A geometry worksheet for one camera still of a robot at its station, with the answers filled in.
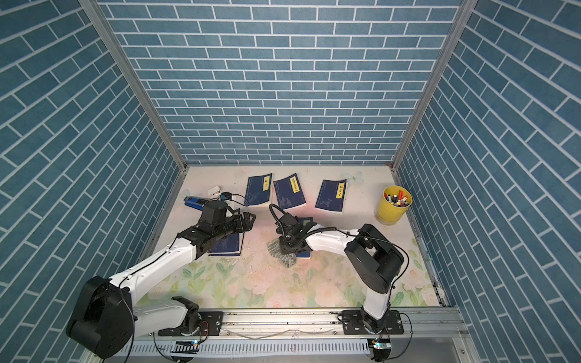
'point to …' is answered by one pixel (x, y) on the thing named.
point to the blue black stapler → (194, 202)
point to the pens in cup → (398, 200)
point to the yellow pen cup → (388, 214)
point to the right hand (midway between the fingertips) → (287, 248)
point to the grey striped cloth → (287, 259)
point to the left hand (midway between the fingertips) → (253, 218)
